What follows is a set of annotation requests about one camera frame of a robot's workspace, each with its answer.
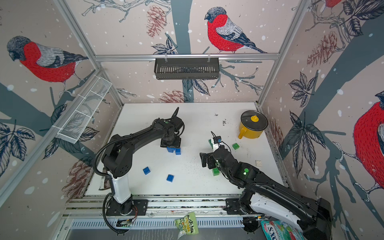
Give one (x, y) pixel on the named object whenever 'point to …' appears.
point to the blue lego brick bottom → (170, 178)
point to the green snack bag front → (188, 225)
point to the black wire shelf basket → (187, 68)
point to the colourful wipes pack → (277, 230)
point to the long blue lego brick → (171, 149)
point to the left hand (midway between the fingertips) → (176, 143)
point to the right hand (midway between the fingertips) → (207, 150)
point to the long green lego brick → (211, 144)
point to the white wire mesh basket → (73, 128)
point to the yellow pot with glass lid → (252, 124)
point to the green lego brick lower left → (215, 171)
